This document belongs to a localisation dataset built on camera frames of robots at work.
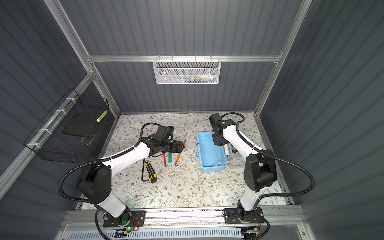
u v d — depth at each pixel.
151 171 0.89
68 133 0.74
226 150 0.90
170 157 0.95
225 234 0.71
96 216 0.68
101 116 0.81
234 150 0.85
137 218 0.72
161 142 0.68
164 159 0.94
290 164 0.41
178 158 0.95
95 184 0.46
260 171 0.46
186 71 1.12
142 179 0.87
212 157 0.98
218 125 0.63
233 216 0.74
